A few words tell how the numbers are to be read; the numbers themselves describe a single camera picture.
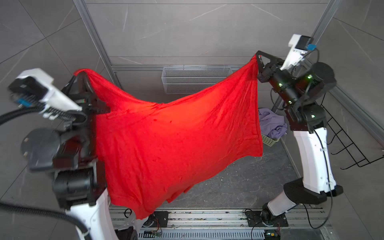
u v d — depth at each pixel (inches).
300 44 15.2
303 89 14.7
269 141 38.7
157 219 28.7
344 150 25.4
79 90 11.7
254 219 28.7
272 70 16.3
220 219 29.4
